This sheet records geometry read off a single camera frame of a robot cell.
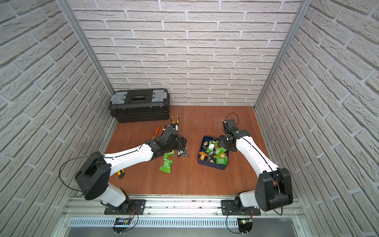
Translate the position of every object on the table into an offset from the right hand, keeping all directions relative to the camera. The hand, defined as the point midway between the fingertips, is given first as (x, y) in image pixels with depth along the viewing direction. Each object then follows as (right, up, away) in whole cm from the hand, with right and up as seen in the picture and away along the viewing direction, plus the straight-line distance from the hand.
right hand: (225, 144), depth 86 cm
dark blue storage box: (-8, -7, +4) cm, 12 cm away
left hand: (-24, +3, 0) cm, 24 cm away
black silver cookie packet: (-26, -6, +6) cm, 28 cm away
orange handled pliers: (-45, +7, +18) cm, 49 cm away
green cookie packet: (-36, -14, +2) cm, 38 cm away
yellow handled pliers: (-35, +13, +22) cm, 43 cm away
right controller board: (+6, -37, -15) cm, 41 cm away
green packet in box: (-3, -10, +1) cm, 11 cm away
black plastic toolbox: (-56, +25, +12) cm, 62 cm away
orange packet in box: (-14, -8, +5) cm, 16 cm away
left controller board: (-55, -37, -15) cm, 68 cm away
